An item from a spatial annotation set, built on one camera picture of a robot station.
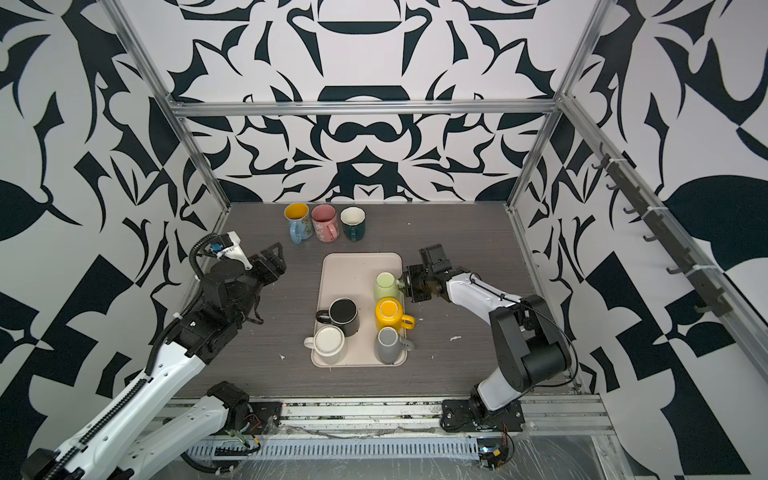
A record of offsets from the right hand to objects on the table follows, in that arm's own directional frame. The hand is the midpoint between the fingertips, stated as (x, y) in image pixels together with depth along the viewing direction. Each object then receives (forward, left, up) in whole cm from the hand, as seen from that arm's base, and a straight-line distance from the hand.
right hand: (395, 276), depth 89 cm
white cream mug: (-19, +18, -2) cm, 26 cm away
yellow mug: (-11, +2, 0) cm, 12 cm away
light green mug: (-3, +2, 0) cm, 4 cm away
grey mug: (-20, +2, 0) cm, 20 cm away
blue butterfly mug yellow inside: (+21, +31, +1) cm, 38 cm away
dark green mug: (+23, +14, 0) cm, 27 cm away
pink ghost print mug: (+20, +23, +1) cm, 31 cm away
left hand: (-3, +30, +21) cm, 37 cm away
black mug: (-11, +15, -1) cm, 18 cm away
